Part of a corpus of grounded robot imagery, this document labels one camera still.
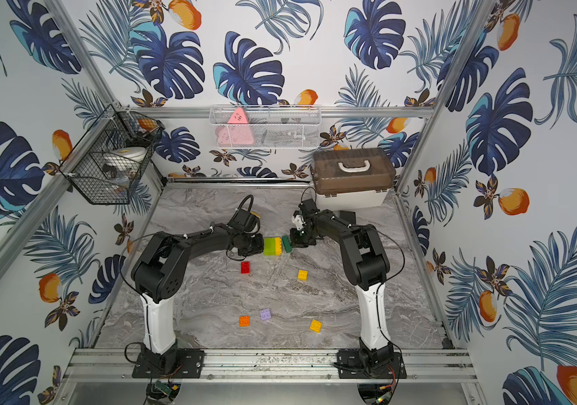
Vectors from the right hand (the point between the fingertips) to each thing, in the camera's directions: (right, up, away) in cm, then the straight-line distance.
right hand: (293, 243), depth 102 cm
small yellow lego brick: (+3, -10, -10) cm, 15 cm away
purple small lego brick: (-9, -21, -19) cm, 30 cm away
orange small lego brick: (-16, -23, -19) cm, 34 cm away
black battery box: (+23, +11, +2) cm, 26 cm away
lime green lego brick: (-9, -1, -5) cm, 11 cm away
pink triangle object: (-20, +41, -12) cm, 47 cm away
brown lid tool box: (+25, +29, -3) cm, 39 cm away
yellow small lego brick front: (+7, -24, -20) cm, 32 cm away
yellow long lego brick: (-6, -1, -4) cm, 7 cm away
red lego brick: (-18, -8, -9) cm, 21 cm away
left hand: (-11, 0, -3) cm, 12 cm away
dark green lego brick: (-2, 0, -2) cm, 3 cm away
